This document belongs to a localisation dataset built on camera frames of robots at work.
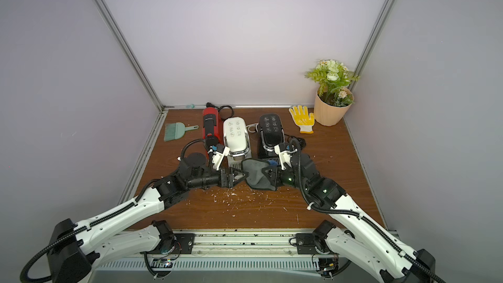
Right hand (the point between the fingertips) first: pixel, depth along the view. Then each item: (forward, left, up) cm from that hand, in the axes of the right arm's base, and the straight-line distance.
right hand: (262, 170), depth 69 cm
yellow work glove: (+45, -23, -22) cm, 55 cm away
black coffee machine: (+16, -3, 0) cm, 17 cm away
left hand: (-3, +6, 0) cm, 7 cm away
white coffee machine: (+14, +11, +1) cm, 17 cm away
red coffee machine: (+22, +24, -4) cm, 33 cm away
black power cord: (+55, +36, -21) cm, 69 cm away
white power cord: (+33, +6, -16) cm, 37 cm away
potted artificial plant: (+47, -38, -7) cm, 61 cm away
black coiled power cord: (+25, -18, -18) cm, 36 cm away
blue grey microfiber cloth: (-1, +2, -4) cm, 5 cm away
